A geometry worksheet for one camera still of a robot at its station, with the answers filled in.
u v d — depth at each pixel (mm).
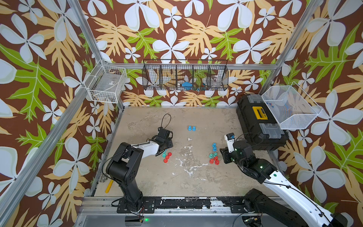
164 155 930
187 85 937
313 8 689
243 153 551
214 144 956
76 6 679
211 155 906
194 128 1037
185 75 994
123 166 474
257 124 879
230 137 662
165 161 908
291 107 826
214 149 930
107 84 858
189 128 1045
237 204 750
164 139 766
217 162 879
